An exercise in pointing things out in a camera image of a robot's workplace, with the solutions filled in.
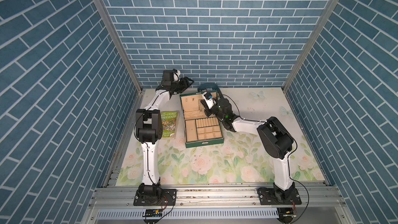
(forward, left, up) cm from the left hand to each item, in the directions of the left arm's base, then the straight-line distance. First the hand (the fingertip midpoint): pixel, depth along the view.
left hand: (195, 82), depth 99 cm
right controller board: (-67, -45, -19) cm, 83 cm away
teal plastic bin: (+13, -8, -15) cm, 22 cm away
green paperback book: (-18, +16, -16) cm, 29 cm away
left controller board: (-67, +17, -22) cm, 72 cm away
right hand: (-14, -5, -2) cm, 15 cm away
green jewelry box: (-26, -4, -15) cm, 30 cm away
